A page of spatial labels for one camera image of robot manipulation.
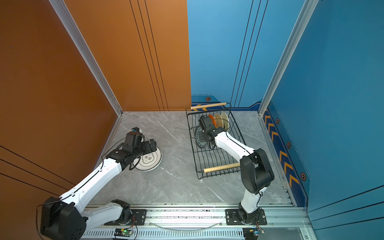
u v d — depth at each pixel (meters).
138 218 0.74
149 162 0.90
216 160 1.16
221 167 0.71
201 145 0.94
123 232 0.71
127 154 0.58
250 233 0.71
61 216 0.39
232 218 0.72
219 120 0.83
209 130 0.69
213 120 0.81
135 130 0.74
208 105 0.98
